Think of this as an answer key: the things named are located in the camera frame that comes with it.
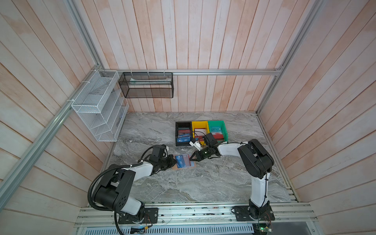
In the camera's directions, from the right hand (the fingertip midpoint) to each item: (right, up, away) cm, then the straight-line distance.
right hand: (190, 159), depth 94 cm
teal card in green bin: (+21, +19, +13) cm, 31 cm away
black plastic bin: (-4, +21, +18) cm, 28 cm away
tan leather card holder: (-1, -2, -3) cm, 4 cm away
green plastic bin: (+22, +24, +13) cm, 35 cm away
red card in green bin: (+21, +14, +12) cm, 28 cm away
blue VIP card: (-7, -1, -2) cm, 7 cm away
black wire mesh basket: (-31, +52, +9) cm, 61 cm away
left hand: (-9, -2, -4) cm, 10 cm away
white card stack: (+10, +18, +13) cm, 24 cm away
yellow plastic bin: (+7, +23, +10) cm, 26 cm away
